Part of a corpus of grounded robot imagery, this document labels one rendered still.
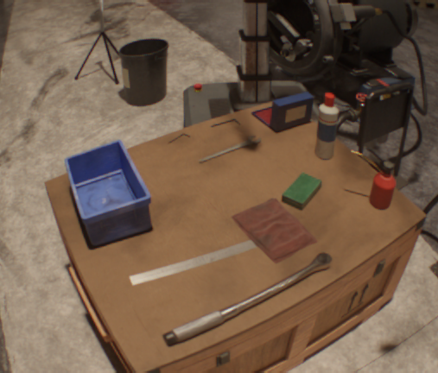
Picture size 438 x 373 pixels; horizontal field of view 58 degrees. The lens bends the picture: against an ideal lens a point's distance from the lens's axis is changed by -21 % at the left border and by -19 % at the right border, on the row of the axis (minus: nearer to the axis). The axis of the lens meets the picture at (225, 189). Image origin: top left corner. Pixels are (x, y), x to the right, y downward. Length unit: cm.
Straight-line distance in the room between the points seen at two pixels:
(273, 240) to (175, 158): 46
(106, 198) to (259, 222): 45
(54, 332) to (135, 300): 65
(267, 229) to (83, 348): 80
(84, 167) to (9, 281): 74
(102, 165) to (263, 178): 49
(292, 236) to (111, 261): 47
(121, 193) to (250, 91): 95
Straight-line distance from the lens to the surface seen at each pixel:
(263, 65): 209
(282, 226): 125
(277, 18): 255
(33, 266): 194
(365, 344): 163
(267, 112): 174
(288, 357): 140
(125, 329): 107
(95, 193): 142
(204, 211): 131
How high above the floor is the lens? 135
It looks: 40 degrees down
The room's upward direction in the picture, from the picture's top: straight up
